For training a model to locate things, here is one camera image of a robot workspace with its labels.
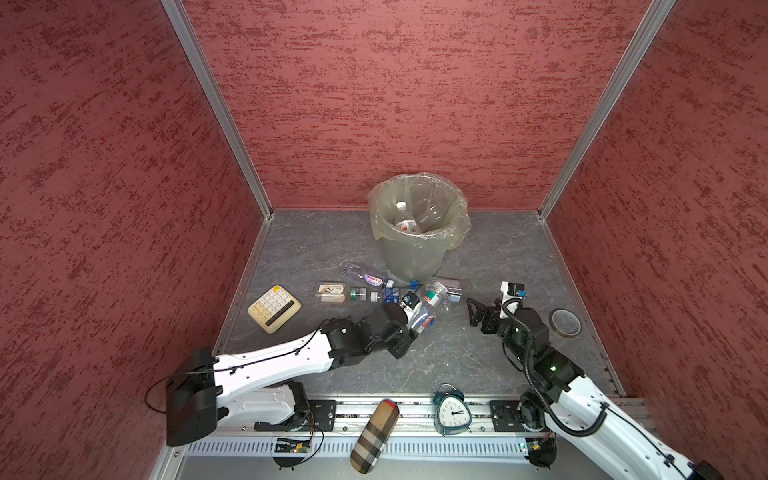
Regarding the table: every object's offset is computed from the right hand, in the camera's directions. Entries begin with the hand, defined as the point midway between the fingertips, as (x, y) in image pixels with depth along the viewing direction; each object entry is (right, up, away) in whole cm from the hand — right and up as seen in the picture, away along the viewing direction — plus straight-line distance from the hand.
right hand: (477, 306), depth 81 cm
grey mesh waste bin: (-17, +11, +12) cm, 23 cm away
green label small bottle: (-34, +1, +11) cm, 36 cm away
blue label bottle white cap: (-24, +1, +9) cm, 26 cm away
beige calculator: (-61, -3, +11) cm, 62 cm away
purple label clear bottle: (-33, +7, +16) cm, 38 cm away
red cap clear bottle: (-11, +27, +17) cm, 34 cm away
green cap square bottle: (-12, +5, -5) cm, 14 cm away
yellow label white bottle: (-20, +25, +14) cm, 35 cm away
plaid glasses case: (-28, -28, -12) cm, 41 cm away
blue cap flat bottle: (-5, +1, +11) cm, 12 cm away
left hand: (-20, -6, -5) cm, 21 cm away
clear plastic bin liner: (-15, +35, +15) cm, 41 cm away
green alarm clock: (-9, -25, -10) cm, 28 cm away
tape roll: (+31, -8, +11) cm, 34 cm away
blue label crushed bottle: (-16, -2, -8) cm, 18 cm away
